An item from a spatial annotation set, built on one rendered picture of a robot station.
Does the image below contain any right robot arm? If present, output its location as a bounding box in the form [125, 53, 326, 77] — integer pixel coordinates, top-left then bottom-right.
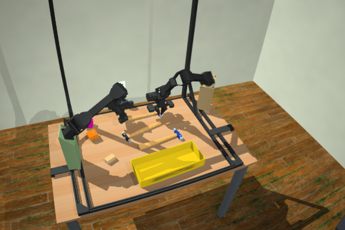
[61, 82, 130, 140]

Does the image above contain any orange box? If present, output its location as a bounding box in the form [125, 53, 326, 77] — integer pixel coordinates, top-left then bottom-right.
[87, 129, 98, 141]

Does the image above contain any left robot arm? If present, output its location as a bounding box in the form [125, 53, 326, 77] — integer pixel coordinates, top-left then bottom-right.
[146, 69, 215, 103]

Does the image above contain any tan wooden block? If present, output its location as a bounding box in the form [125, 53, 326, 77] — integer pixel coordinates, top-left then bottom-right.
[104, 154, 116, 164]

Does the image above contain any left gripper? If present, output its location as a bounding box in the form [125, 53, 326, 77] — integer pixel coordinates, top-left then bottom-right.
[147, 99, 174, 116]

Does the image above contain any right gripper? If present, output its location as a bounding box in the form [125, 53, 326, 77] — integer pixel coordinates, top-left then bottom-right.
[113, 105, 128, 124]

